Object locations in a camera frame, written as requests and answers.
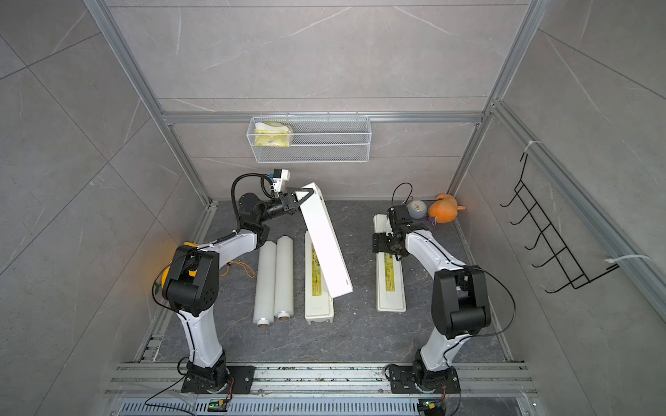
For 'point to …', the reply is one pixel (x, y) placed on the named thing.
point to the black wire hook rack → (549, 235)
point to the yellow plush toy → (192, 273)
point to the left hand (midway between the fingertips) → (315, 193)
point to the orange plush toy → (444, 209)
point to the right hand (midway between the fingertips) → (386, 245)
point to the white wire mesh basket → (310, 139)
